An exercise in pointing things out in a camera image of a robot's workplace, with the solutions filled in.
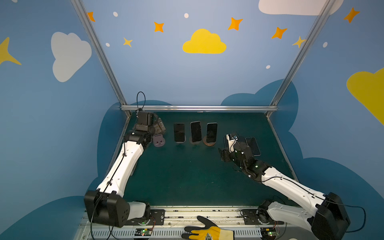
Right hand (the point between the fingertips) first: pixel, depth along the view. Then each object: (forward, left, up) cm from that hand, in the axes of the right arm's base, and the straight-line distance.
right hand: (226, 145), depth 82 cm
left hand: (+6, +39, +8) cm, 40 cm away
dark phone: (+19, +7, -13) cm, 24 cm away
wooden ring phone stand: (+12, +8, -17) cm, 23 cm away
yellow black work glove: (-39, +8, -15) cm, 42 cm away
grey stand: (+10, +43, -13) cm, 46 cm away
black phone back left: (+15, +29, -10) cm, 34 cm away
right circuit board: (-38, -20, -18) cm, 47 cm away
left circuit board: (-41, +41, -17) cm, 60 cm away
